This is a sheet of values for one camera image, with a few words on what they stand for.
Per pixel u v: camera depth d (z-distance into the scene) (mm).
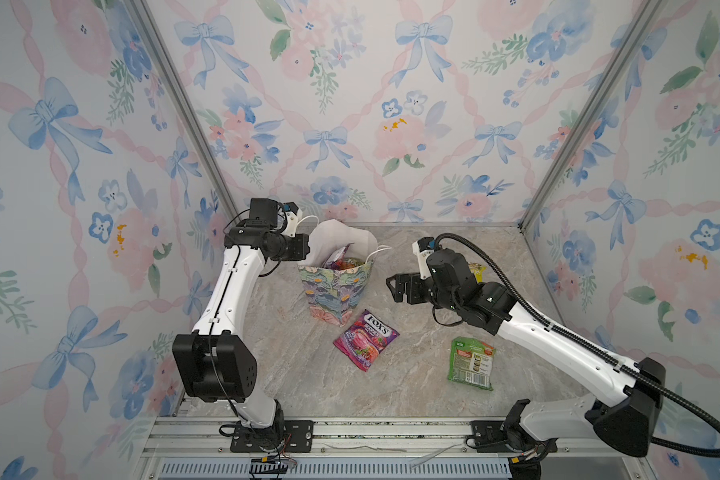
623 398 400
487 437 732
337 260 856
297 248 719
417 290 640
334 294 813
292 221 745
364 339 878
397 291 652
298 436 744
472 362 856
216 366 429
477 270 1001
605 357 420
